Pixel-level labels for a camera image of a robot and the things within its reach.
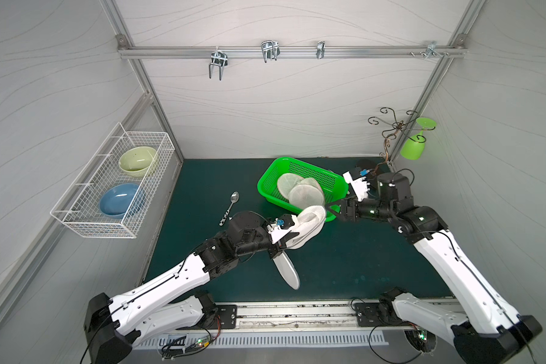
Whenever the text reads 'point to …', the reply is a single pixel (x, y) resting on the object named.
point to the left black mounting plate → (227, 316)
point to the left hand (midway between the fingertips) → (296, 232)
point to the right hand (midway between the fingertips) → (332, 203)
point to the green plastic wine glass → (414, 147)
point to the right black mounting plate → (368, 315)
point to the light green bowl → (136, 161)
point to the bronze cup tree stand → (401, 126)
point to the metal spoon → (233, 199)
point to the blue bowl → (115, 200)
